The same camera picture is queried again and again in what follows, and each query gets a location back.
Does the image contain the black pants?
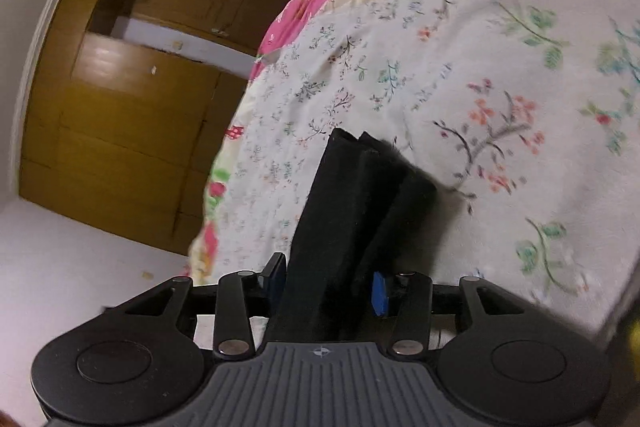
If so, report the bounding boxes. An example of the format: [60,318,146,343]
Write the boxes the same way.
[272,127,440,344]

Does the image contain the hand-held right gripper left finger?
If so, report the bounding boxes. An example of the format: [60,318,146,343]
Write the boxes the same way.
[117,252,288,360]

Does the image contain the brown wooden wardrobe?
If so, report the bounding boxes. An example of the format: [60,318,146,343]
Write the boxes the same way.
[19,0,302,256]

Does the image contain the white floral bed sheet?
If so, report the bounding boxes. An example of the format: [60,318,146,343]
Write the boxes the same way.
[200,0,640,343]

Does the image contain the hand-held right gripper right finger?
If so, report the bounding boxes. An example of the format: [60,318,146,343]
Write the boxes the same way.
[372,271,533,356]

